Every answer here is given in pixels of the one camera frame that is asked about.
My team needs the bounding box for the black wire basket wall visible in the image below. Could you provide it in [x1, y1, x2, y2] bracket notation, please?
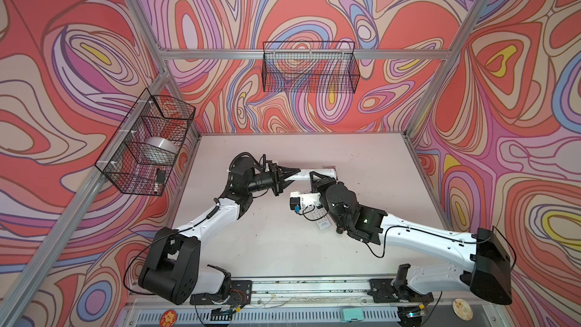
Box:
[95, 89, 196, 196]
[262, 39, 361, 94]

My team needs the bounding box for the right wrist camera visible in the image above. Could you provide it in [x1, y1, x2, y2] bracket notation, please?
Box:
[289, 192, 322, 213]

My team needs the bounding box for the red round sticker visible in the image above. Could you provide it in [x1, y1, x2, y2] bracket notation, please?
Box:
[159, 310, 178, 327]

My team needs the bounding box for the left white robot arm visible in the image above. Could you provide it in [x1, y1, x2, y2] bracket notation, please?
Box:
[138, 152, 308, 305]

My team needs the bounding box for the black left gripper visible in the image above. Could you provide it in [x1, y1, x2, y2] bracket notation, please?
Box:
[244, 164, 300, 200]

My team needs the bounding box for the white remote with coloured buttons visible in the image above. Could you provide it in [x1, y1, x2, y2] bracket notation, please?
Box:
[311, 206, 331, 231]

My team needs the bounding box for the black wire basket back wall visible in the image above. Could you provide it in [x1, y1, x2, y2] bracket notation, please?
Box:
[262, 39, 361, 94]

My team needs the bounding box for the white remote with back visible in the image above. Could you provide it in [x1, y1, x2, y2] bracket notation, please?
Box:
[289, 168, 337, 181]

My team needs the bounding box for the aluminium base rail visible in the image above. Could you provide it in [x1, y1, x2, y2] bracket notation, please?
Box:
[126, 275, 496, 310]

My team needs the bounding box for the beige round disc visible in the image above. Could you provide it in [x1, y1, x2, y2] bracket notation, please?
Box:
[452, 298, 474, 321]

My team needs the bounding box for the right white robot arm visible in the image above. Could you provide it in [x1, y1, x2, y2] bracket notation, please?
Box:
[309, 171, 513, 305]

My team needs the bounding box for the silver tape roll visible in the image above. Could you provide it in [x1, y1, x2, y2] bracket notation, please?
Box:
[141, 136, 178, 166]

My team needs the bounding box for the green box on rail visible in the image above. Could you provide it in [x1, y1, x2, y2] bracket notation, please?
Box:
[341, 308, 365, 322]

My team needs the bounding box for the black wire basket left wall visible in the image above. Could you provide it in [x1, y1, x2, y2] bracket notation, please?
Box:
[95, 89, 196, 196]

